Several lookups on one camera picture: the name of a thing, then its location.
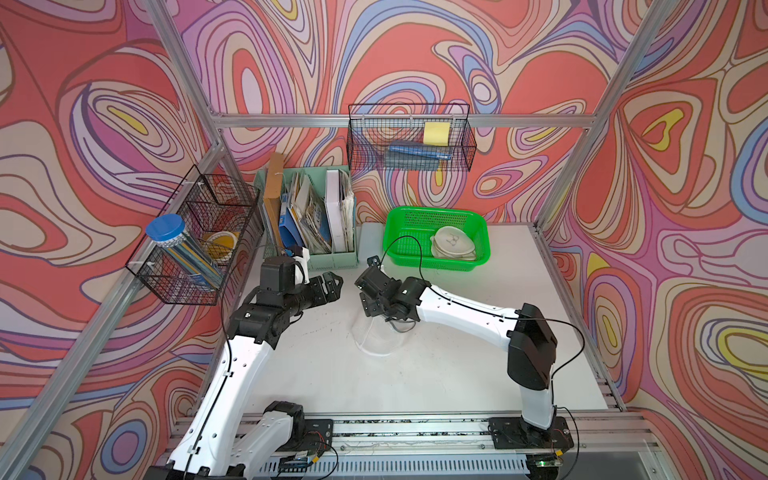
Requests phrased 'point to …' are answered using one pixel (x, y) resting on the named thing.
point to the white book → (336, 197)
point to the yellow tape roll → (221, 245)
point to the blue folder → (290, 231)
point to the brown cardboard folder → (273, 197)
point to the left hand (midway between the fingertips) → (332, 283)
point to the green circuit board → (292, 464)
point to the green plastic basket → (407, 235)
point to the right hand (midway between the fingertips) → (381, 301)
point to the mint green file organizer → (318, 211)
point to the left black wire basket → (223, 219)
